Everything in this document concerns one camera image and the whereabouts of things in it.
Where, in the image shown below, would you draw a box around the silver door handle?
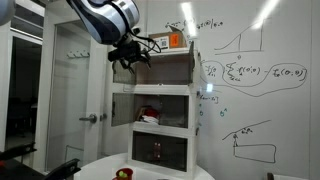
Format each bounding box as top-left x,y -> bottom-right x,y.
80,114 -> 97,123

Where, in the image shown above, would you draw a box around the cardboard box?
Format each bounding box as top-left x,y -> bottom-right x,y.
149,26 -> 186,50

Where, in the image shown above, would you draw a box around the wall whiteboard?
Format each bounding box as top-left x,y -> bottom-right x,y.
146,0 -> 319,180

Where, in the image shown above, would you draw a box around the compartment door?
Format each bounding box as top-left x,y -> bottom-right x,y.
112,61 -> 135,84
132,131 -> 188,172
111,93 -> 134,126

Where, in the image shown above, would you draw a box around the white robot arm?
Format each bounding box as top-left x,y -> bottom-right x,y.
66,0 -> 153,73

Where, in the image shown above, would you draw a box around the green object in mug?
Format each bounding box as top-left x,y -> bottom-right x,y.
119,171 -> 127,178

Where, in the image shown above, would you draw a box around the round white table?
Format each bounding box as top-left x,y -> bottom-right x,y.
73,152 -> 216,180

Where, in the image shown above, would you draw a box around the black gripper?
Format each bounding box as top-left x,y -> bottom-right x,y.
108,41 -> 151,74

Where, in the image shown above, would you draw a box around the red items in cabinet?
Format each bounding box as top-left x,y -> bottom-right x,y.
136,106 -> 160,124

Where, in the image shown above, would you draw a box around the white stacked cabinet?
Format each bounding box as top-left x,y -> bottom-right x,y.
127,39 -> 203,178

